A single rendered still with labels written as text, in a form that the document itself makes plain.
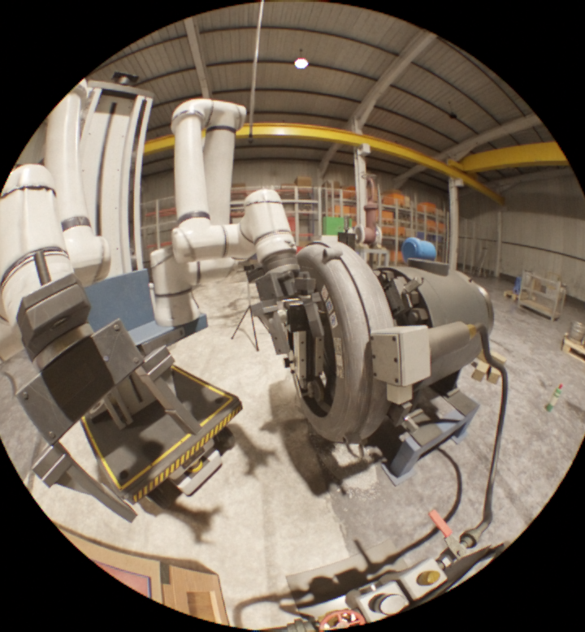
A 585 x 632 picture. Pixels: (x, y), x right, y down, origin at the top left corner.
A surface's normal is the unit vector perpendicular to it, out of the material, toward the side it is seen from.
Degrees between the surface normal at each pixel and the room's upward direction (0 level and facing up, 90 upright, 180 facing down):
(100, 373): 66
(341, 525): 0
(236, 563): 0
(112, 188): 90
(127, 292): 90
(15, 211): 71
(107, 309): 90
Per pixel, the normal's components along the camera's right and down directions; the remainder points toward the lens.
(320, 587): -0.02, -0.94
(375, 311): 0.18, -0.32
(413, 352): 0.24, -0.07
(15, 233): 0.69, -0.11
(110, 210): 0.89, 0.14
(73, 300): 0.85, -0.29
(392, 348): -0.96, 0.11
